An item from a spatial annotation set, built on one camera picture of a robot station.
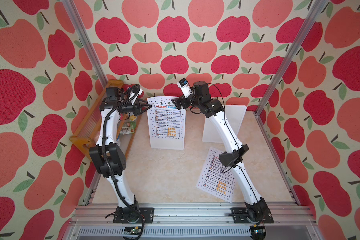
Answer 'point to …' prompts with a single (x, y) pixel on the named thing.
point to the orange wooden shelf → (87, 135)
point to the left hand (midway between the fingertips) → (150, 106)
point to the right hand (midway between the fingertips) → (179, 97)
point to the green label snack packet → (128, 128)
